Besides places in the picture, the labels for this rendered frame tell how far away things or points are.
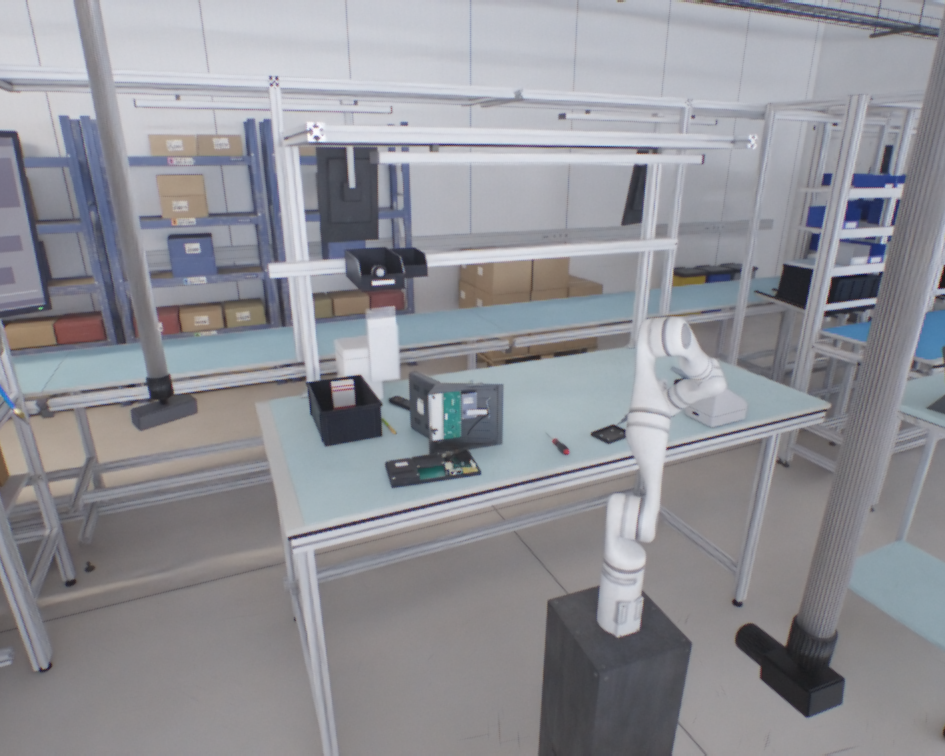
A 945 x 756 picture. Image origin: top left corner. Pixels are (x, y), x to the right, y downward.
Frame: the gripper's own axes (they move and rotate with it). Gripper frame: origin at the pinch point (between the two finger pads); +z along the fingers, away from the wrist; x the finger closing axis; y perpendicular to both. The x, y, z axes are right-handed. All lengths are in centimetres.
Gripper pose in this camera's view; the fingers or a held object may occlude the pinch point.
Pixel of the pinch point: (621, 422)
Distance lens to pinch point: 190.4
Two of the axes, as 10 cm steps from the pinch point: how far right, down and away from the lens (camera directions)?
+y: 4.6, 8.5, -2.5
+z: -4.6, 4.7, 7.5
